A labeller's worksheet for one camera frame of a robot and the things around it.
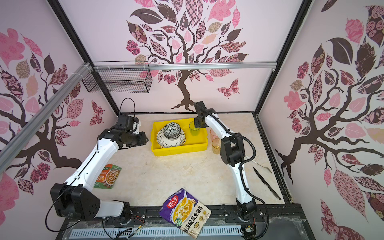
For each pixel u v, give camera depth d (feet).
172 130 3.22
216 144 3.09
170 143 3.18
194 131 3.31
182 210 2.43
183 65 3.10
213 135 3.22
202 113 2.44
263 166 3.01
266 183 2.75
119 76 3.11
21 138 1.73
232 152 1.99
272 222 2.36
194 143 3.26
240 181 2.04
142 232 2.29
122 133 1.84
